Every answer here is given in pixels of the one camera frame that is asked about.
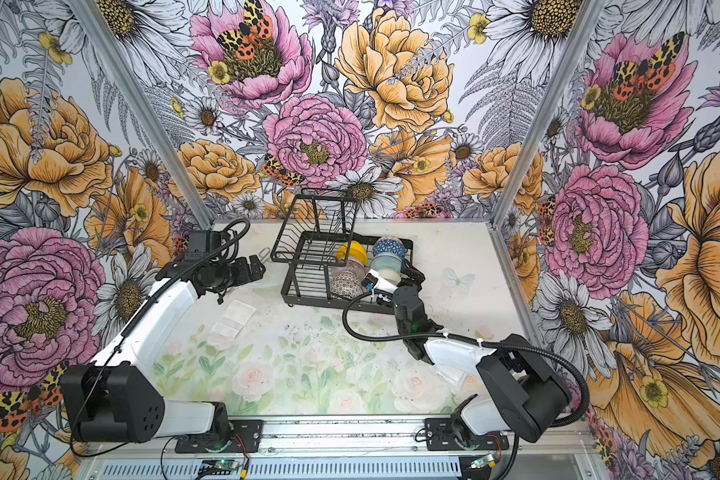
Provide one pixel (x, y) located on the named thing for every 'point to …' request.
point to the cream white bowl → (391, 274)
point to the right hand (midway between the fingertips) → (400, 275)
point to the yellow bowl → (357, 250)
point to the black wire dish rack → (327, 263)
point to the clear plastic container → (458, 377)
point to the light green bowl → (388, 261)
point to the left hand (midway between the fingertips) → (249, 281)
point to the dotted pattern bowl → (345, 285)
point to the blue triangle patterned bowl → (389, 244)
